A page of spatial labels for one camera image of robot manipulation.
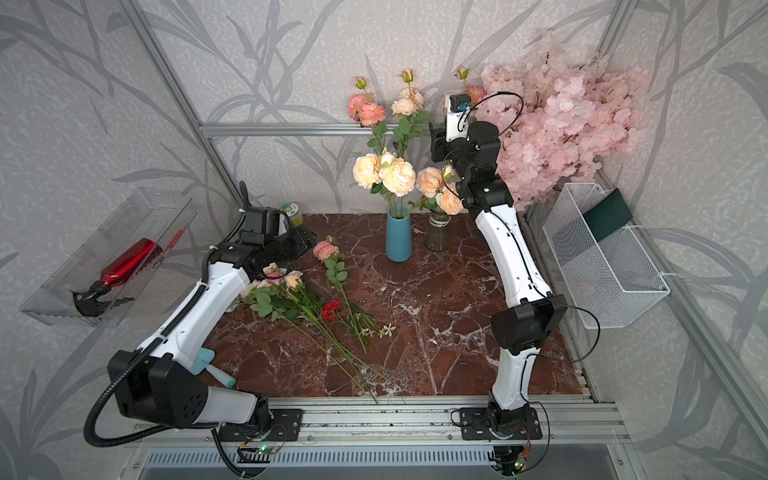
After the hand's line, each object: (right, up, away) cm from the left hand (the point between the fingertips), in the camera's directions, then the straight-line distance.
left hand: (313, 240), depth 81 cm
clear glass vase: (+37, +1, +31) cm, 48 cm away
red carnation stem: (+2, -22, +10) cm, 24 cm away
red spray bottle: (-38, -12, -22) cm, 46 cm away
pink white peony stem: (-17, -18, +13) cm, 28 cm away
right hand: (+33, +29, -11) cm, 45 cm away
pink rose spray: (-1, -4, +21) cm, 21 cm away
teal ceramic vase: (+23, -2, +21) cm, 31 cm away
